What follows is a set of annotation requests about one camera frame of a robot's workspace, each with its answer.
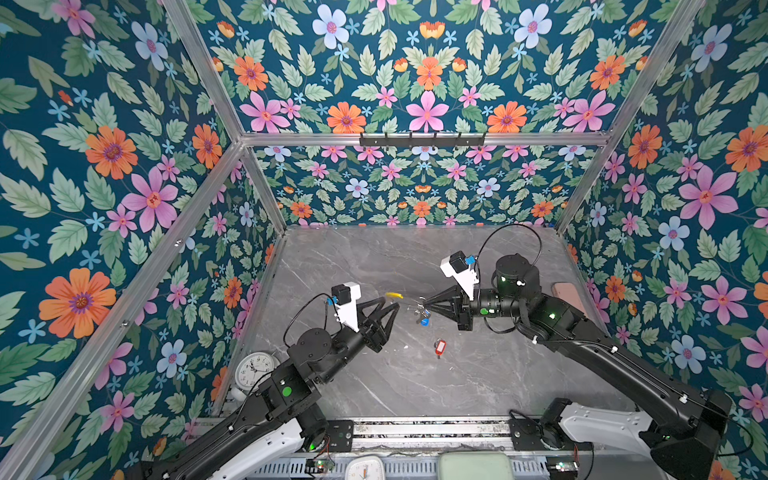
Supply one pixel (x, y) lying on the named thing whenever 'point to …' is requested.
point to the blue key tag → (425, 322)
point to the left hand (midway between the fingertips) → (398, 302)
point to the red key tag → (440, 347)
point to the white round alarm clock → (251, 367)
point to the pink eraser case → (567, 292)
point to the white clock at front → (364, 468)
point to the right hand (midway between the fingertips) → (427, 301)
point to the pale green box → (474, 465)
